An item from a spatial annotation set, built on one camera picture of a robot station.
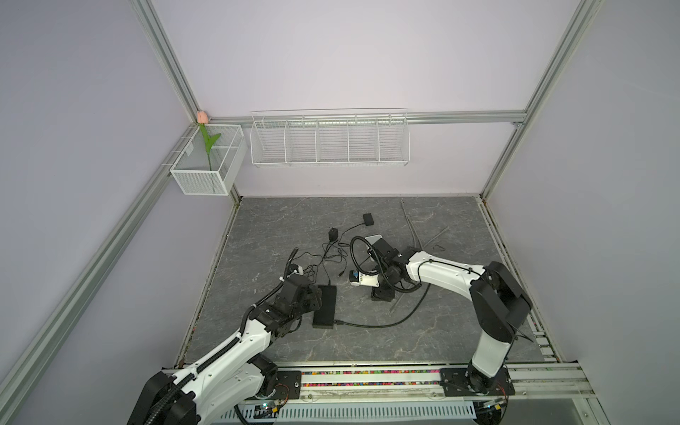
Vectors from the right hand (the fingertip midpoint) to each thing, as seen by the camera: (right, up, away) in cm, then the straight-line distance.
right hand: (376, 287), depth 90 cm
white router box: (0, +16, +16) cm, 22 cm away
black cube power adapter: (-1, +24, +22) cm, 32 cm away
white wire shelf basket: (-7, +55, +9) cm, 56 cm away
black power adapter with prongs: (-16, +17, +14) cm, 27 cm away
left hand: (-20, -1, -6) cm, 21 cm away
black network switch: (-18, -8, -5) cm, 20 cm away
